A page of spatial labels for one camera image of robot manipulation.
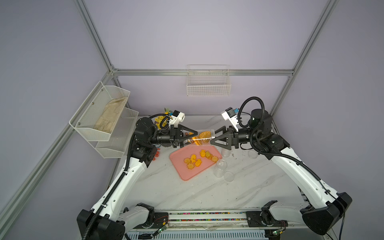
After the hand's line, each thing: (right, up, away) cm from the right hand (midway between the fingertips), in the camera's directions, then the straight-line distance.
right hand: (210, 144), depth 57 cm
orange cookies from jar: (-8, -15, +36) cm, 40 cm away
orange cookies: (+1, -10, +39) cm, 41 cm away
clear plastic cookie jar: (+14, -10, +41) cm, 44 cm away
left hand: (-6, +2, -1) cm, 6 cm away
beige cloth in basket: (-53, +14, +23) cm, 59 cm away
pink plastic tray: (-17, -13, +40) cm, 45 cm away
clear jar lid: (+15, -23, +32) cm, 42 cm away
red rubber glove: (-32, -11, +43) cm, 55 cm away
